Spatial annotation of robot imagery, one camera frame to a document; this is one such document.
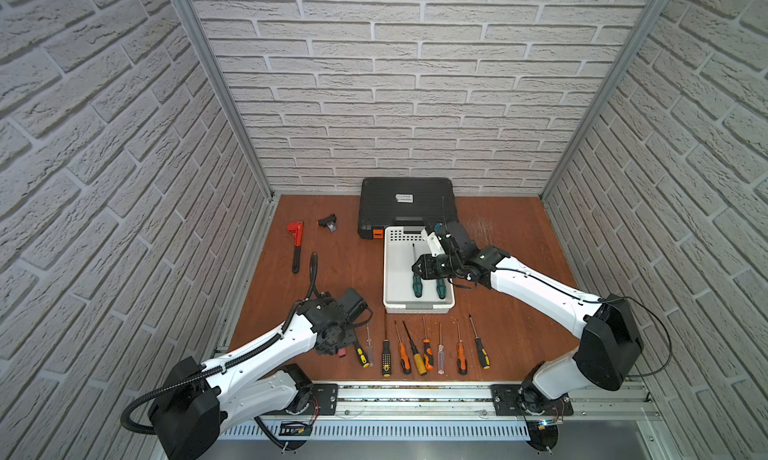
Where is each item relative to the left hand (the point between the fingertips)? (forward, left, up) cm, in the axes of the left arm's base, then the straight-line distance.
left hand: (348, 336), depth 80 cm
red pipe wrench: (+40, +21, -2) cm, 46 cm away
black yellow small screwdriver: (-5, -3, -2) cm, 6 cm away
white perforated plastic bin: (+31, -17, -2) cm, 36 cm away
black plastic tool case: (+48, -19, +3) cm, 52 cm away
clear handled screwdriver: (-6, -25, -2) cm, 26 cm away
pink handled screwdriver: (-5, +1, +2) cm, 5 cm away
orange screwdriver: (-8, -31, -2) cm, 32 cm away
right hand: (+15, -19, +12) cm, 27 cm away
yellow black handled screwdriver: (-6, -19, -2) cm, 20 cm away
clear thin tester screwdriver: (-3, -6, -3) cm, 7 cm away
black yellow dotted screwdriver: (-4, -10, -3) cm, 12 cm away
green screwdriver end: (+14, -28, -1) cm, 32 cm away
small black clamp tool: (+43, +10, -3) cm, 44 cm away
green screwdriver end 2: (+17, -20, -1) cm, 26 cm away
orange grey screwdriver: (-7, -15, -2) cm, 17 cm away
